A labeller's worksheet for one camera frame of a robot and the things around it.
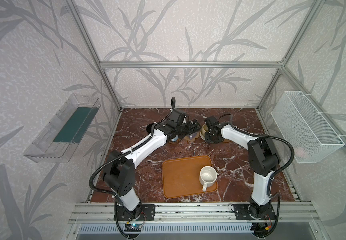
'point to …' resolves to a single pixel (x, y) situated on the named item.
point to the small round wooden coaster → (172, 142)
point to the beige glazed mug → (204, 129)
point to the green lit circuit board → (132, 227)
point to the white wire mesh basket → (310, 137)
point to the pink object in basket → (299, 151)
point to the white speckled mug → (208, 176)
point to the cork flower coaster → (187, 138)
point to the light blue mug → (175, 139)
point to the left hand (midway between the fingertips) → (199, 125)
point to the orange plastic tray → (181, 177)
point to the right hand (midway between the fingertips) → (209, 135)
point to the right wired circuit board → (260, 229)
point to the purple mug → (192, 135)
